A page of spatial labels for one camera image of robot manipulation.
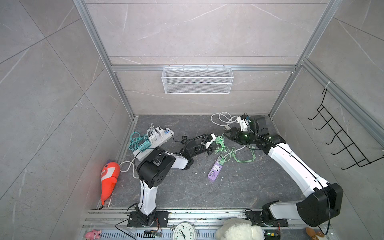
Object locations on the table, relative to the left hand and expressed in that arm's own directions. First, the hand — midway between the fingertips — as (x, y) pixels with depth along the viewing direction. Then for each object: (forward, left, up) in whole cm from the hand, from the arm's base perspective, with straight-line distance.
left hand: (220, 136), depth 83 cm
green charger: (-9, -1, -14) cm, 17 cm away
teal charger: (+3, +48, -13) cm, 50 cm away
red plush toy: (-13, +63, -13) cm, 66 cm away
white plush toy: (-43, 0, +1) cm, 43 cm away
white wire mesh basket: (+41, +11, +10) cm, 43 cm away
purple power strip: (-12, +2, -17) cm, 21 cm away
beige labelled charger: (+9, +42, -13) cm, 45 cm away
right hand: (-1, -2, +4) cm, 5 cm away
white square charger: (+15, +38, -13) cm, 42 cm away
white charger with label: (+12, +40, -12) cm, 43 cm away
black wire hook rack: (-21, -52, +13) cm, 58 cm away
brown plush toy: (-45, -40, -19) cm, 63 cm away
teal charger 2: (+5, +45, -14) cm, 48 cm away
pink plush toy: (-41, +63, -17) cm, 77 cm away
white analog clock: (-42, +21, -16) cm, 49 cm away
